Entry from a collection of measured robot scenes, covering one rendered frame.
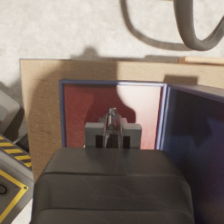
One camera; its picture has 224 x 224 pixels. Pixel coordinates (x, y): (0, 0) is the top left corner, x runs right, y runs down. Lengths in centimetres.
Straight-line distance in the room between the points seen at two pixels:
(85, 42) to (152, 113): 51
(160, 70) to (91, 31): 50
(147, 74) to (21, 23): 62
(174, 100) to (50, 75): 13
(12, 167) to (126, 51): 52
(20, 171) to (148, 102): 36
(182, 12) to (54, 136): 26
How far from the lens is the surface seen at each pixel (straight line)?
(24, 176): 46
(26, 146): 62
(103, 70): 18
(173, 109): 18
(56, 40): 69
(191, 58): 38
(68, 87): 18
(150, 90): 18
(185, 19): 32
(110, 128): 15
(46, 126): 20
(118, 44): 65
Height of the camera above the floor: 65
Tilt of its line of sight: 75 degrees down
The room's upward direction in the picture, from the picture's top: 179 degrees clockwise
